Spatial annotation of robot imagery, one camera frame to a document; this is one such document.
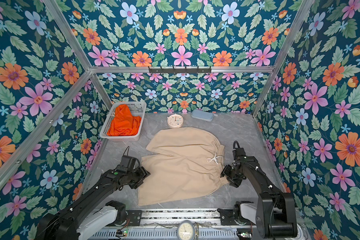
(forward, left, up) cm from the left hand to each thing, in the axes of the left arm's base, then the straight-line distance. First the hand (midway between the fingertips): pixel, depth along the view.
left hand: (150, 173), depth 82 cm
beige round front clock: (-27, -18, -2) cm, 33 cm away
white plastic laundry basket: (+56, +17, -3) cm, 58 cm away
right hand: (-4, -41, -3) cm, 42 cm away
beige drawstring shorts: (+7, -21, -4) cm, 23 cm away
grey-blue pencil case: (+48, -35, -6) cm, 60 cm away
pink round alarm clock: (+41, -13, -3) cm, 44 cm away
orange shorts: (+39, +24, -1) cm, 46 cm away
